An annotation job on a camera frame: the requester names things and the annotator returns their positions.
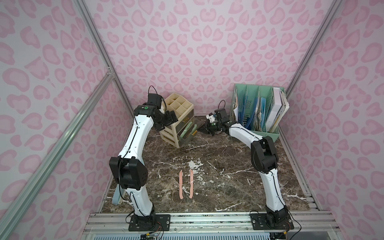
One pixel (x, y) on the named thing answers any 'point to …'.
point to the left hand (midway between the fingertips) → (172, 119)
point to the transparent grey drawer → (190, 131)
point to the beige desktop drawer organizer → (184, 111)
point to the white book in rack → (279, 106)
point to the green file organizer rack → (257, 108)
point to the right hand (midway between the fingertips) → (196, 129)
